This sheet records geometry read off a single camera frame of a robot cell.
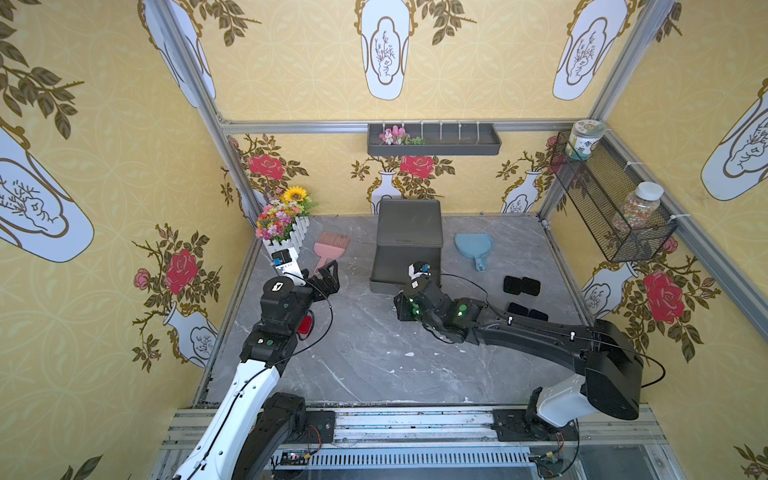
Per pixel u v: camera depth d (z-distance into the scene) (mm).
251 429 472
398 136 878
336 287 675
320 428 734
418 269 721
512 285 1007
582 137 842
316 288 648
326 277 667
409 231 878
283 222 974
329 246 1122
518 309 946
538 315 924
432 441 732
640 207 653
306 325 921
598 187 899
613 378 422
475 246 1133
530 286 986
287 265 646
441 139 924
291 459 731
